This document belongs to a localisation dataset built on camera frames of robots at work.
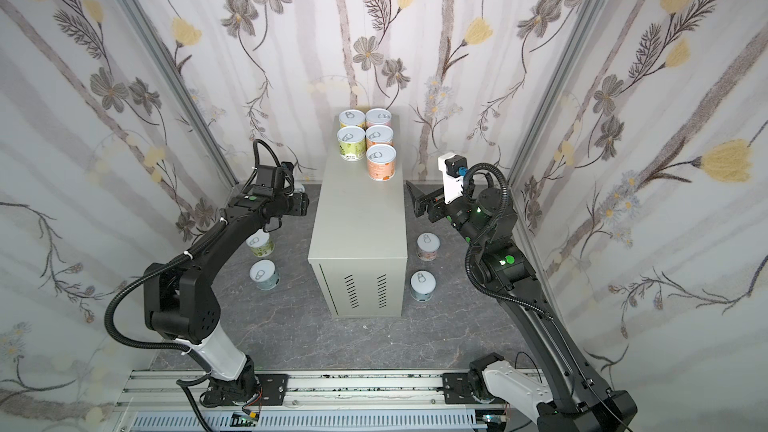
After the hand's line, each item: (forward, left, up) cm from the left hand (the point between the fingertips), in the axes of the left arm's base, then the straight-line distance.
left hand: (293, 190), depth 89 cm
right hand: (-18, -36, +26) cm, 48 cm away
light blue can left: (-20, +9, -16) cm, 27 cm away
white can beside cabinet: (-11, -42, -14) cm, 46 cm away
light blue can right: (-25, -39, -14) cm, 48 cm away
